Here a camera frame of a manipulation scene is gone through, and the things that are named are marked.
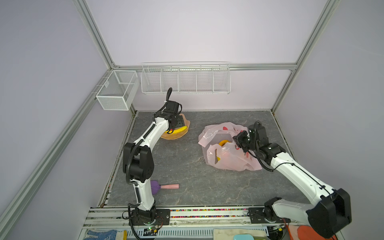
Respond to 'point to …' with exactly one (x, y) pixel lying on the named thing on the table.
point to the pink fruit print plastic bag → (220, 149)
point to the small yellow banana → (179, 129)
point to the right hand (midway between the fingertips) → (232, 136)
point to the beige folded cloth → (227, 234)
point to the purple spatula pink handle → (155, 186)
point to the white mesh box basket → (118, 89)
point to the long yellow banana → (222, 142)
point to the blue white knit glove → (106, 235)
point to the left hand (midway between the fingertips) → (178, 124)
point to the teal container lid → (243, 237)
